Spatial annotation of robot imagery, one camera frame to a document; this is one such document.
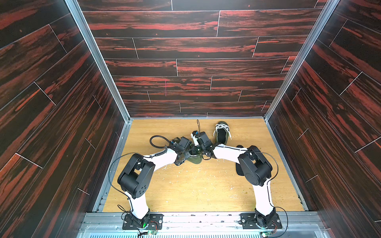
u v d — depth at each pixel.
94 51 0.80
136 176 0.48
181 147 0.75
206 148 0.77
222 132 1.02
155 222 0.73
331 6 0.66
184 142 0.75
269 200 0.60
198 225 0.74
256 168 0.53
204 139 0.77
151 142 0.81
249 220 0.74
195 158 0.91
